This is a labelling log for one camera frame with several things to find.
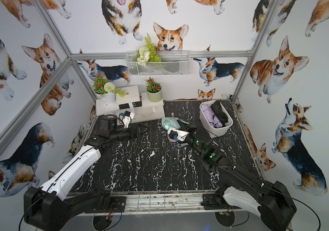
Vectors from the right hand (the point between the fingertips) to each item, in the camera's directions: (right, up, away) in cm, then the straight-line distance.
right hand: (177, 119), depth 71 cm
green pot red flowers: (-14, +17, +19) cm, 29 cm away
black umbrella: (+29, +3, +26) cm, 39 cm away
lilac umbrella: (+24, -2, +23) cm, 34 cm away
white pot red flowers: (-43, +17, +17) cm, 49 cm away
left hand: (-17, -5, +4) cm, 18 cm away
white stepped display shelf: (-32, +12, +24) cm, 42 cm away
